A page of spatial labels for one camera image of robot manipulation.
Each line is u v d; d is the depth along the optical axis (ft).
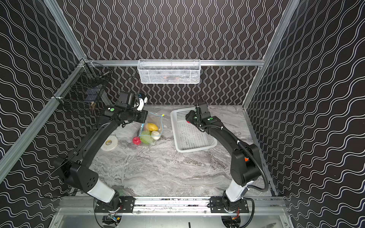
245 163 1.50
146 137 3.03
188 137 3.29
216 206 2.40
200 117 2.21
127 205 2.41
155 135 2.81
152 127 3.12
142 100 2.24
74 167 1.34
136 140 3.11
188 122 2.85
